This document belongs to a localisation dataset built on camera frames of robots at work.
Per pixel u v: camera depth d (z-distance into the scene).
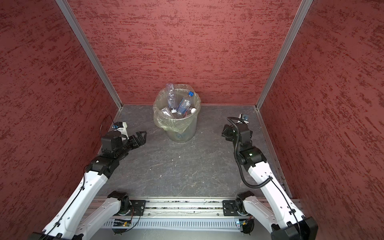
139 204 0.76
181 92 0.92
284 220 0.38
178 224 0.77
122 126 0.68
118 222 0.73
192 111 0.83
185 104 0.93
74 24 0.76
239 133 0.52
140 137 0.68
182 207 0.76
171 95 0.87
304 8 0.71
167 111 0.85
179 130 0.82
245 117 0.63
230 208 0.74
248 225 0.71
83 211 0.44
